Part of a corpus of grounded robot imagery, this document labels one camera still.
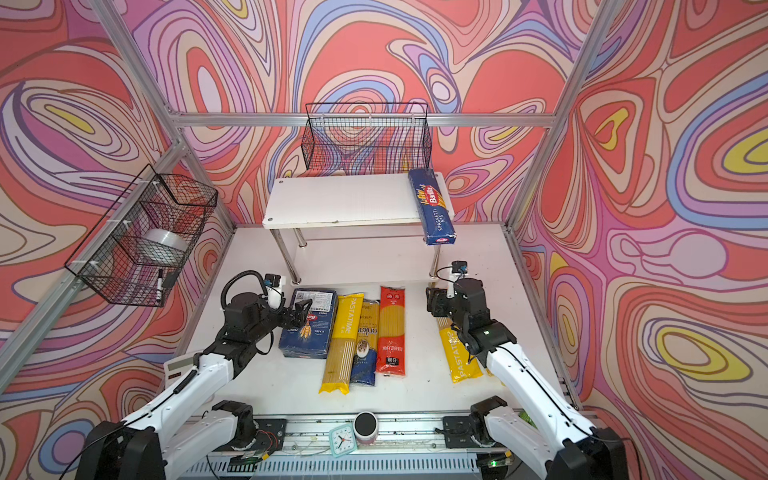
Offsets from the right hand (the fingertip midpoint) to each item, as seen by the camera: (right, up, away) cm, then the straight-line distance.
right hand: (439, 296), depth 82 cm
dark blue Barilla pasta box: (-35, -12, +2) cm, 37 cm away
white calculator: (-74, -21, +1) cm, 77 cm away
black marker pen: (-70, +4, -10) cm, 71 cm away
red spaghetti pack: (-13, -12, +7) cm, 19 cm away
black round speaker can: (-20, -30, -11) cm, 37 cm away
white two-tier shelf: (-23, +19, -7) cm, 30 cm away
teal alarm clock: (-25, -33, -11) cm, 43 cm away
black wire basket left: (-73, +13, -11) cm, 75 cm away
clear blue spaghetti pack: (-21, -18, +3) cm, 28 cm away
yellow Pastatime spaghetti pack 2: (+6, -17, +3) cm, 18 cm away
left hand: (-39, -1, +2) cm, 39 cm away
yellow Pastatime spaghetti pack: (-26, -6, +11) cm, 29 cm away
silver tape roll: (-69, +16, -8) cm, 72 cm away
